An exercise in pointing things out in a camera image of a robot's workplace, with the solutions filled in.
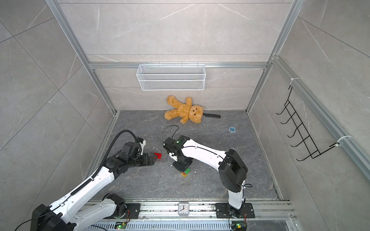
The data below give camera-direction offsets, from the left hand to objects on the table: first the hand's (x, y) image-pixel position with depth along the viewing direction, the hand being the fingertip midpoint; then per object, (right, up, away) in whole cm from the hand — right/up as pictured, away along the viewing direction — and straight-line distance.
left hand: (152, 155), depth 81 cm
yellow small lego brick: (+18, -13, +4) cm, 23 cm away
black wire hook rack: (+76, +15, -12) cm, 78 cm away
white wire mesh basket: (+8, +51, +19) cm, 55 cm away
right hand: (+19, -7, 0) cm, 21 cm away
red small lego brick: (+18, -11, +3) cm, 21 cm away
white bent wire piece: (-4, +2, +17) cm, 18 cm away
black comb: (+41, +25, +37) cm, 60 cm away
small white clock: (+18, -26, -8) cm, 33 cm away
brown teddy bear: (+18, +27, +30) cm, 44 cm away
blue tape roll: (+54, +14, +26) cm, 61 cm away
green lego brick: (+20, -6, -9) cm, 23 cm away
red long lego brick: (+2, -3, +12) cm, 12 cm away
